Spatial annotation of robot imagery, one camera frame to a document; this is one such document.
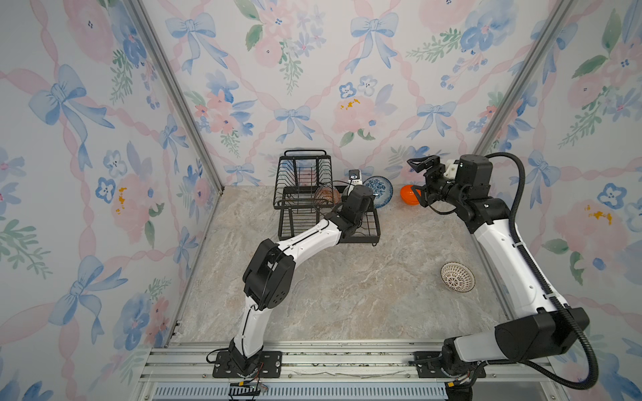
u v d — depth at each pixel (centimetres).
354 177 75
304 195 117
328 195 113
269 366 75
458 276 90
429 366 73
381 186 88
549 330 39
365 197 66
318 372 73
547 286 42
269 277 55
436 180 64
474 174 53
